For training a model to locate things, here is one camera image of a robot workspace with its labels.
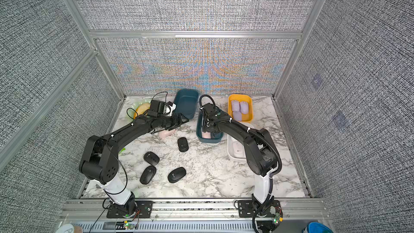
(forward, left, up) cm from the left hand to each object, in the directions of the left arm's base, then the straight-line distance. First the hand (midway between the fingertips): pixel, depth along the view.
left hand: (188, 120), depth 88 cm
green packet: (-26, +20, +20) cm, 38 cm away
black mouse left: (-16, +20, -11) cm, 28 cm away
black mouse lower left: (-24, +21, -13) cm, 34 cm away
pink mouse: (-3, -10, -11) cm, 15 cm away
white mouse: (-13, -27, -11) cm, 32 cm away
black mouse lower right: (-25, +6, -13) cm, 29 cm away
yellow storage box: (+10, -37, -13) cm, 41 cm away
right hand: (+1, -11, -5) cm, 12 cm away
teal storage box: (+32, +4, -18) cm, 37 cm away
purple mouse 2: (+18, -37, -12) cm, 42 cm away
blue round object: (-49, -50, -4) cm, 70 cm away
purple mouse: (+19, -31, -12) cm, 38 cm away
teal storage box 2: (+1, -6, -11) cm, 13 cm away
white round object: (-45, +49, -9) cm, 67 cm away
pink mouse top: (+1, +15, -13) cm, 20 cm away
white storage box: (-6, -24, -12) cm, 28 cm away
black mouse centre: (-8, +4, -12) cm, 15 cm away
